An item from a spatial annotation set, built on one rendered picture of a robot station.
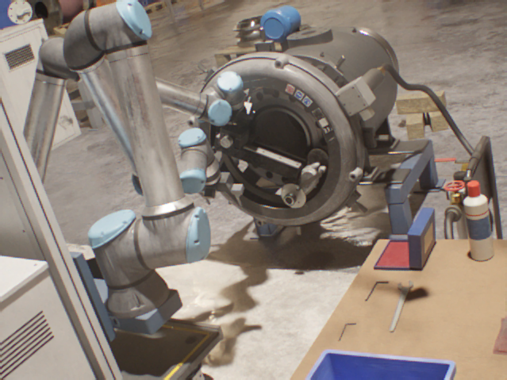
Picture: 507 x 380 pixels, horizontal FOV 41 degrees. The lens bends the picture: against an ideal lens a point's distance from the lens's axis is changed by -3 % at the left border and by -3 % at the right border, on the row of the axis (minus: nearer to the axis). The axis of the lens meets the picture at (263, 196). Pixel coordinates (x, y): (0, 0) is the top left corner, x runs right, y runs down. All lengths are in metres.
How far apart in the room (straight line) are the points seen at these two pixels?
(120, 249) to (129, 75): 0.48
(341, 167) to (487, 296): 1.06
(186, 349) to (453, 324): 0.87
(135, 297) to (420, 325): 0.80
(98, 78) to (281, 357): 1.23
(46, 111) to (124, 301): 0.75
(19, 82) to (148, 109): 4.58
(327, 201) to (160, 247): 1.07
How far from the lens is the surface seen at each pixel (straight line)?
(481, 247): 1.98
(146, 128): 1.86
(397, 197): 3.10
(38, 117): 2.43
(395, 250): 2.12
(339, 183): 2.75
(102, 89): 2.00
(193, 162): 2.19
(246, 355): 2.67
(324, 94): 2.65
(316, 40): 3.18
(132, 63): 1.85
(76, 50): 1.92
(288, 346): 2.65
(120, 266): 1.98
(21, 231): 2.02
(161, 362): 2.20
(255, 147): 2.86
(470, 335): 1.72
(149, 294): 2.02
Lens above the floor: 1.50
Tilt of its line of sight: 22 degrees down
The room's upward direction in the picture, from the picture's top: 16 degrees counter-clockwise
